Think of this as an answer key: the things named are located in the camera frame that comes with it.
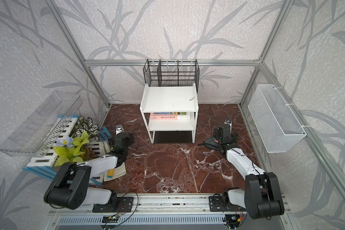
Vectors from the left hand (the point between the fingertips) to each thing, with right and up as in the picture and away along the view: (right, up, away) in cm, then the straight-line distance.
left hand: (122, 133), depth 91 cm
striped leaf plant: (-16, +6, -14) cm, 22 cm away
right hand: (+66, +3, -2) cm, 66 cm away
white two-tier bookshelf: (+32, +15, -20) cm, 41 cm away
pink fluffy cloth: (+58, -7, +3) cm, 59 cm away
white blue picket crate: (-22, -9, -30) cm, 38 cm away
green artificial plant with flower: (-18, -6, -20) cm, 28 cm away
